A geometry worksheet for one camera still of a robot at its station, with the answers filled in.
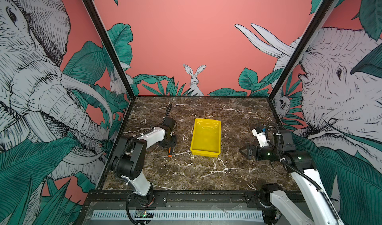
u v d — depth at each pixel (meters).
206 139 0.96
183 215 0.70
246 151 0.64
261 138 0.65
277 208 0.60
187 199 0.75
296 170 0.45
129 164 0.46
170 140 0.82
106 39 0.85
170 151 0.88
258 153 0.62
